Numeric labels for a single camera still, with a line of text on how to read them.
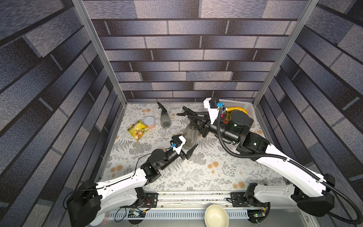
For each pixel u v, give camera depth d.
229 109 1.07
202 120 0.49
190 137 0.71
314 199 0.39
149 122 1.01
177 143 0.56
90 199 0.41
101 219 0.64
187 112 0.55
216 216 0.69
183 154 0.61
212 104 0.45
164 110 0.92
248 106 1.06
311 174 0.39
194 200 0.76
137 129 0.98
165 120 1.02
